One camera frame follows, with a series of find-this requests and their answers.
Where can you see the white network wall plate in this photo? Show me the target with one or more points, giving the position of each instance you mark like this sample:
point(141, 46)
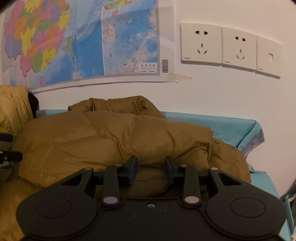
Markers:
point(269, 57)

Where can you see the teal grey bed sheet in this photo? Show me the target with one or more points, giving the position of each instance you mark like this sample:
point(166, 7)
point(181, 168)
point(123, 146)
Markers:
point(244, 134)

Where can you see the colourful wall map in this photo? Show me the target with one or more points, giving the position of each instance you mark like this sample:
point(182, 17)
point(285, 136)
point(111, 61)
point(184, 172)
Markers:
point(57, 44)

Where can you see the white left wall socket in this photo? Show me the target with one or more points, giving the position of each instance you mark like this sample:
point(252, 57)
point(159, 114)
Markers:
point(201, 43)

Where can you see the tan yellow pillow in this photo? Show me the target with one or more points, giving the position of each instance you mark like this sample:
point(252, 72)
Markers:
point(15, 109)

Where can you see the white middle wall socket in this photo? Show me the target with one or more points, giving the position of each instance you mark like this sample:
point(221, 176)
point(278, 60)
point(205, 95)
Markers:
point(238, 48)

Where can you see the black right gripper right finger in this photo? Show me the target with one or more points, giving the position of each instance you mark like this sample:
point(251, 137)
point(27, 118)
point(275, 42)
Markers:
point(183, 182)

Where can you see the lower teal plastic basket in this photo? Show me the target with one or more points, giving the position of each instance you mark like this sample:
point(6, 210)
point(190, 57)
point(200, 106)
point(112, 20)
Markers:
point(288, 199)

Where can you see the white wall socket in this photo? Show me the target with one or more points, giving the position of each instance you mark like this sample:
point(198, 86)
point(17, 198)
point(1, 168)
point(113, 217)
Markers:
point(201, 43)
point(238, 48)

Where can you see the brown puffer jacket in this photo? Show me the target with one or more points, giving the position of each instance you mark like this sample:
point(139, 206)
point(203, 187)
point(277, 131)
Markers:
point(98, 133)

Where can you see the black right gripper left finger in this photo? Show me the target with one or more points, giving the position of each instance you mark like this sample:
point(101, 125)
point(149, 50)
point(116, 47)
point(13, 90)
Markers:
point(116, 176)

